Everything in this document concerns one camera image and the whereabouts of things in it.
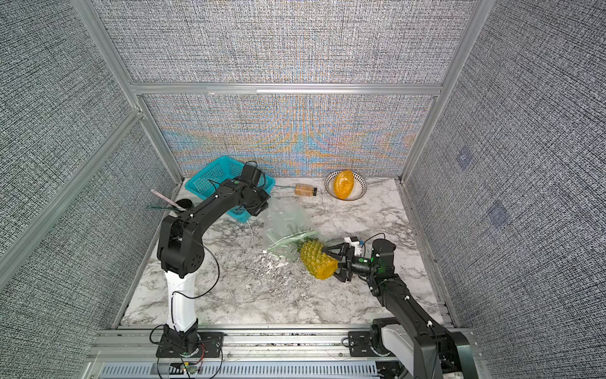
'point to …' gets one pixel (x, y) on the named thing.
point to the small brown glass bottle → (305, 189)
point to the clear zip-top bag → (286, 224)
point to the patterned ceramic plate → (358, 189)
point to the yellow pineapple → (319, 263)
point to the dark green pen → (161, 208)
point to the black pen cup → (185, 203)
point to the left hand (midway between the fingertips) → (275, 200)
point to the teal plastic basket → (222, 170)
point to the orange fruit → (342, 183)
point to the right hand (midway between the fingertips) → (323, 254)
